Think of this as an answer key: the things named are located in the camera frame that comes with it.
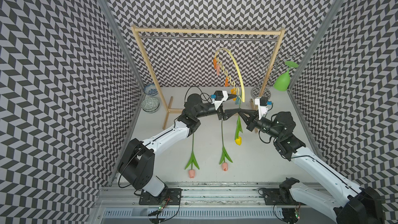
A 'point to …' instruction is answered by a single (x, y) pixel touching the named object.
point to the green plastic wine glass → (281, 82)
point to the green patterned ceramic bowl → (150, 105)
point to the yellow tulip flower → (239, 128)
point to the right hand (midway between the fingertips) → (238, 113)
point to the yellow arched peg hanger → (218, 66)
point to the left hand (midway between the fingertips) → (237, 102)
